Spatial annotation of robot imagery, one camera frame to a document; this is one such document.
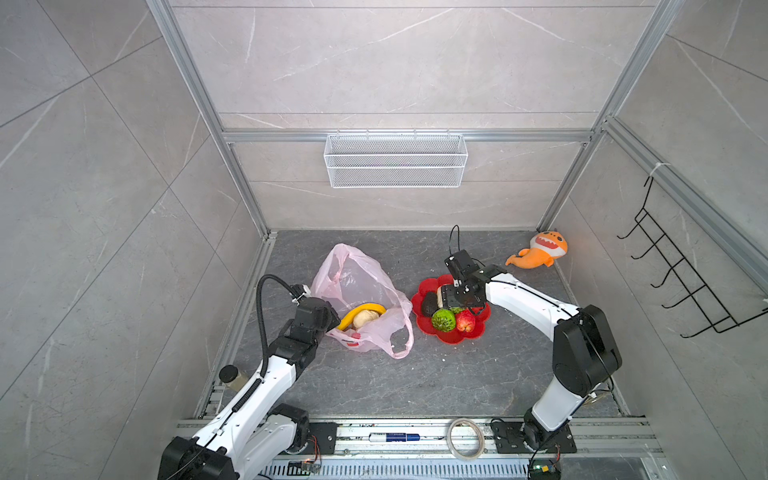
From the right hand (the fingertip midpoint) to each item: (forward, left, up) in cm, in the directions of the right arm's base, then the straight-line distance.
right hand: (458, 298), depth 91 cm
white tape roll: (-37, +7, -6) cm, 38 cm away
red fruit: (-7, -1, -2) cm, 7 cm away
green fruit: (-7, +5, -1) cm, 9 cm away
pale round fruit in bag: (-5, +30, -1) cm, 30 cm away
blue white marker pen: (-36, +25, -6) cm, 44 cm away
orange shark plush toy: (+20, -34, -1) cm, 40 cm away
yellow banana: (+1, +28, -5) cm, 28 cm away
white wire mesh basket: (+41, +18, +23) cm, 51 cm away
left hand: (-4, +38, +6) cm, 38 cm away
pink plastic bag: (+11, +36, -4) cm, 38 cm away
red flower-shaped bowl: (-6, +10, -6) cm, 13 cm away
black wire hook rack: (-21, -45, +25) cm, 56 cm away
